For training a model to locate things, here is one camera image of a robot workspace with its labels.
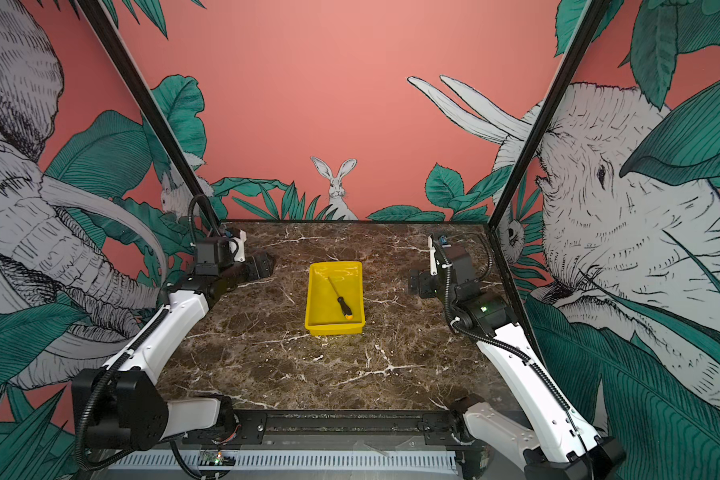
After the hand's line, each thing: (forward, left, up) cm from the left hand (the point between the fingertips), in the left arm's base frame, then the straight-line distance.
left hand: (262, 256), depth 84 cm
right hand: (-11, -44, +8) cm, 46 cm away
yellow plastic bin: (+5, -17, -21) cm, 27 cm away
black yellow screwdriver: (-8, -23, -19) cm, 31 cm away
